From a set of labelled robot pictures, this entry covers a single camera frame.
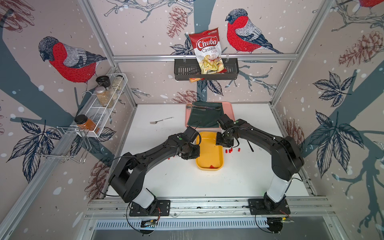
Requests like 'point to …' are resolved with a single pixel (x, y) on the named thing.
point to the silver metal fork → (155, 122)
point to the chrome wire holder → (66, 143)
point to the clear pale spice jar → (117, 82)
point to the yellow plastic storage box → (211, 157)
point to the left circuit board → (148, 223)
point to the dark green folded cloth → (207, 118)
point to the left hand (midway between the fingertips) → (201, 153)
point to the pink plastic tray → (227, 109)
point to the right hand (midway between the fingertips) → (216, 143)
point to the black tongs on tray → (202, 108)
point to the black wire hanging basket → (190, 70)
